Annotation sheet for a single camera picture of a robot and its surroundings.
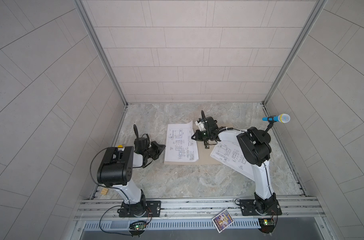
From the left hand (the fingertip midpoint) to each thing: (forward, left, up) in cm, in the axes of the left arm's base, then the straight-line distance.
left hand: (168, 143), depth 93 cm
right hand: (+5, -14, -2) cm, 15 cm away
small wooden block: (-28, +30, 0) cm, 41 cm away
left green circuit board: (-42, +9, +2) cm, 43 cm away
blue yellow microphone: (+3, -62, +23) cm, 66 cm away
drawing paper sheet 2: (-5, -37, -1) cm, 38 cm away
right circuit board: (-40, -50, -2) cm, 64 cm away
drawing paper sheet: (-2, -7, -2) cm, 7 cm away
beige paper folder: (-7, -22, -2) cm, 23 cm away
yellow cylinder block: (-2, +31, -1) cm, 31 cm away
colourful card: (-40, -28, +1) cm, 49 cm away
